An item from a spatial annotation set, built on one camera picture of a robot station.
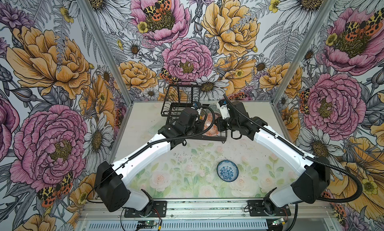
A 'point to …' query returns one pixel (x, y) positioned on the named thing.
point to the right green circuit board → (280, 221)
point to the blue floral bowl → (227, 170)
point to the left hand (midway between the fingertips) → (200, 125)
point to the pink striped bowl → (209, 116)
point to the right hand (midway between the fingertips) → (216, 125)
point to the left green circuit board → (150, 223)
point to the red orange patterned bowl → (208, 120)
